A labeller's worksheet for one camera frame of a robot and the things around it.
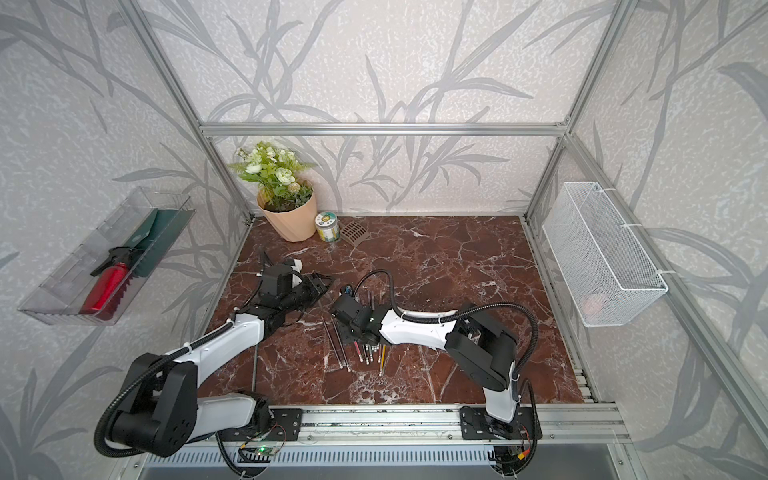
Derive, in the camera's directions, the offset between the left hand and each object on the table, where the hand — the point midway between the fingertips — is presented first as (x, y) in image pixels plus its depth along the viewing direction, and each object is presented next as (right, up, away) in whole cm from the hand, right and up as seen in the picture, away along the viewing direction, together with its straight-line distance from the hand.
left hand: (333, 282), depth 87 cm
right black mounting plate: (+39, -34, -13) cm, 53 cm away
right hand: (+4, -12, -1) cm, 13 cm away
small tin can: (-7, +18, +21) cm, 29 cm away
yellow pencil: (+15, -22, -3) cm, 26 cm away
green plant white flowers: (-20, +34, +7) cm, 40 cm away
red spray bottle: (-39, +5, -27) cm, 48 cm away
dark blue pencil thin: (0, -19, 0) cm, 19 cm away
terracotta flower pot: (-17, +18, +16) cm, 29 cm away
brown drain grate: (+2, +16, +26) cm, 30 cm away
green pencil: (-21, -24, -4) cm, 32 cm away
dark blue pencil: (+2, -18, 0) cm, 18 cm away
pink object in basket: (+67, -3, -15) cm, 69 cm away
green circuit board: (-12, -38, -17) cm, 43 cm away
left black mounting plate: (-9, -34, -13) cm, 37 cm away
